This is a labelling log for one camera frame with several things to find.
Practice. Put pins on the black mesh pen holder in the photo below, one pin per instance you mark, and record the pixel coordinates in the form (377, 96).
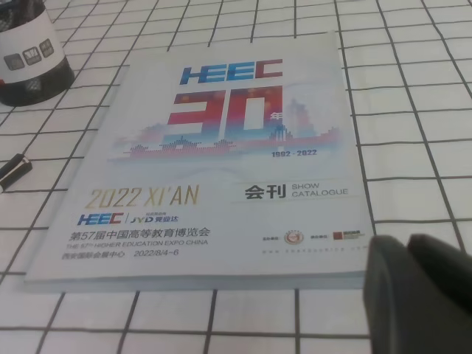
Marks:
(34, 66)

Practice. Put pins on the white marker with black cap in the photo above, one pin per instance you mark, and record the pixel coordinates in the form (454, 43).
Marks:
(14, 169)

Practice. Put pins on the HEEC show catalogue book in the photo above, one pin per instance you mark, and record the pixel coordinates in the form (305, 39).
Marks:
(231, 167)

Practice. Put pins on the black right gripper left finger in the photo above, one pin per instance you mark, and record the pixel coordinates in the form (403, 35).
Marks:
(389, 280)

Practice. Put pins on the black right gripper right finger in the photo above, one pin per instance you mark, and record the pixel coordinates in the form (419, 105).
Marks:
(439, 309)

